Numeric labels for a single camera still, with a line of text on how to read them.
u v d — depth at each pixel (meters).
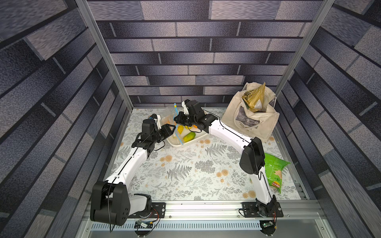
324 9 0.70
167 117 0.99
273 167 0.82
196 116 0.67
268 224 0.73
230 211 0.76
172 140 0.93
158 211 0.74
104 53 0.85
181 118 0.75
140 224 0.71
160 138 0.71
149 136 0.64
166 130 0.73
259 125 0.97
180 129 1.03
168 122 0.76
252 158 0.50
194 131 0.76
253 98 0.93
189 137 0.97
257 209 0.67
